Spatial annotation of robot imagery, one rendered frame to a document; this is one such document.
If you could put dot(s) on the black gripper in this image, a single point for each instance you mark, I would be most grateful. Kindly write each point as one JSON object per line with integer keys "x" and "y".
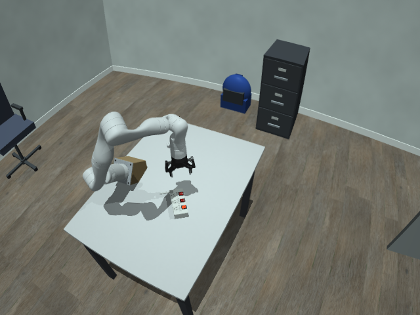
{"x": 179, "y": 163}

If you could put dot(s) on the white power strip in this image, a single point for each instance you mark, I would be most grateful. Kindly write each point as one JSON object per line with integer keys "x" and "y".
{"x": 178, "y": 202}

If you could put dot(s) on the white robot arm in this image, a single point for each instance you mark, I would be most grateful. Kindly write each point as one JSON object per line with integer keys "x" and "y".
{"x": 113, "y": 132}

